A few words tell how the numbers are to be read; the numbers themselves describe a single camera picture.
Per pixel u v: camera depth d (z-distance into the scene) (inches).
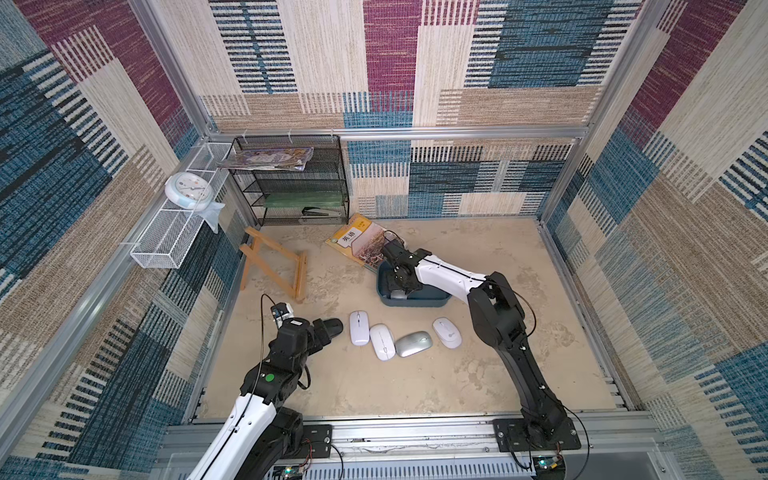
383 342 34.3
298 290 37.9
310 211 43.4
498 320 23.7
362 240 44.9
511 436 28.7
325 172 41.8
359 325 36.1
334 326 36.1
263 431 20.7
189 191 29.6
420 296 39.2
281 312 27.4
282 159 34.3
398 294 37.8
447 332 35.1
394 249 31.5
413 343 36.2
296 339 23.8
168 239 36.1
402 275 29.9
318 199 43.0
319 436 29.3
